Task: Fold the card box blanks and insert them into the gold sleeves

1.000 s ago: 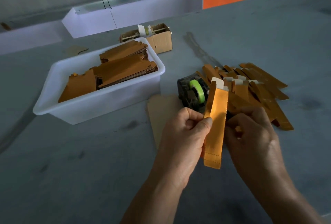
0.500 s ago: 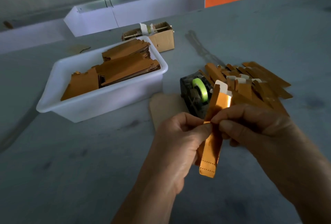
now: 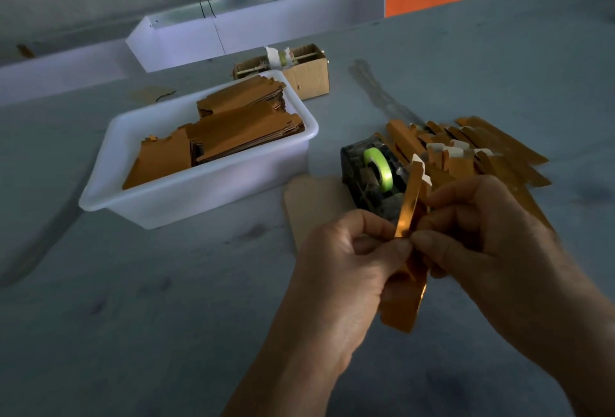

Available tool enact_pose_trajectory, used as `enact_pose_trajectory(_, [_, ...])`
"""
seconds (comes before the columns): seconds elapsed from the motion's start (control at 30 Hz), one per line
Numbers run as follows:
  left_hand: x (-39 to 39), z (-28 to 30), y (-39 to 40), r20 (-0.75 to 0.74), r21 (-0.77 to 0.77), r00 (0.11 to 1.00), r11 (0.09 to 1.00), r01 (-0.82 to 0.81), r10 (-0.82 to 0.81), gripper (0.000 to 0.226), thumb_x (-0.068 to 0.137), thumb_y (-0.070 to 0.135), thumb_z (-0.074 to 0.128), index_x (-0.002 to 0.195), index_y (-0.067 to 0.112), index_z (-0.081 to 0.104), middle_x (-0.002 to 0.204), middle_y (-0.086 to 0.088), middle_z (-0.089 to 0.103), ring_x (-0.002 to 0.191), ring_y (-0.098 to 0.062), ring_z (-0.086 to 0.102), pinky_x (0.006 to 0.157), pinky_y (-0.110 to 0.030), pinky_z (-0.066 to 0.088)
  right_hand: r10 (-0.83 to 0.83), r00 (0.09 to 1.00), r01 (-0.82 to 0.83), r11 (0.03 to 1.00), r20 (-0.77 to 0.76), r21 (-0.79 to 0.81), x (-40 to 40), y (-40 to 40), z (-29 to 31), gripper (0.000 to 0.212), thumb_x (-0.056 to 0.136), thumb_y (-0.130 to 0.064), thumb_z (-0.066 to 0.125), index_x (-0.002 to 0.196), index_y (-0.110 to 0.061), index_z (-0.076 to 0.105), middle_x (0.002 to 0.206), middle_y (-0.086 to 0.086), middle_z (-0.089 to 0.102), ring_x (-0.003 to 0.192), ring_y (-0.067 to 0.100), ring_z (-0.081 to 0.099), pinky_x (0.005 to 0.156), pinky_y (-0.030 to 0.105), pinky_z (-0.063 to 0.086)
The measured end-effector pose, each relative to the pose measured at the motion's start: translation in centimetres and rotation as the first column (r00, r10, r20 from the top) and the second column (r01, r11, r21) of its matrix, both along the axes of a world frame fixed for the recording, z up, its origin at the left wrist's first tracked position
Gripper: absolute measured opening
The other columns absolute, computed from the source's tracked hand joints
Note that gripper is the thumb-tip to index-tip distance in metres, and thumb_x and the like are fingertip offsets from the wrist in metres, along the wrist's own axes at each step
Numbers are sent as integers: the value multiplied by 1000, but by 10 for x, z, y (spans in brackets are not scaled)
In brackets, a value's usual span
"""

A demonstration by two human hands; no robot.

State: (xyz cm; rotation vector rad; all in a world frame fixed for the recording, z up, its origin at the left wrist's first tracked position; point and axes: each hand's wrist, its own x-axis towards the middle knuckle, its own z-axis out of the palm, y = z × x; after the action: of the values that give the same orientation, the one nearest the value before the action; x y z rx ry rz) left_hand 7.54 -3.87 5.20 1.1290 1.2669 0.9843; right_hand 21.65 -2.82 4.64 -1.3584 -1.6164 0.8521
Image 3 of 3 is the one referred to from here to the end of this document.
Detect person's left hand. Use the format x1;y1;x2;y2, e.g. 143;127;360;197
283;208;414;375

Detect person's right hand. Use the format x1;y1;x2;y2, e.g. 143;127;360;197
411;174;582;336

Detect gold carton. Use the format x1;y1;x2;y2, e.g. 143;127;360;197
379;157;432;333

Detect pile of beige blanks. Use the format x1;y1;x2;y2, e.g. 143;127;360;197
283;174;352;250

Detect pile of gold boxes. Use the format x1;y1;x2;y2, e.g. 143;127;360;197
384;116;554;230

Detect gold cartons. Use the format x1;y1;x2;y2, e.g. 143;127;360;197
122;75;306;190

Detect person's right forearm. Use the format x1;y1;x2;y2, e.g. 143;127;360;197
533;272;615;417

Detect person's left forearm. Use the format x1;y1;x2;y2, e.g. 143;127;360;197
223;335;371;417

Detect black tape dispenser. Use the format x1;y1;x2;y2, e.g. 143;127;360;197
340;137;414;223

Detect green tape roll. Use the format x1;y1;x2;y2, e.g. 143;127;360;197
362;145;395;194

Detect white plastic bin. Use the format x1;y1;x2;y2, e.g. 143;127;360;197
79;70;320;230

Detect small cardboard box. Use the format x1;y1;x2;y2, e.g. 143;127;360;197
231;43;331;102

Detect long white tray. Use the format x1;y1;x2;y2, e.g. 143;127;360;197
0;39;145;108
125;0;386;73

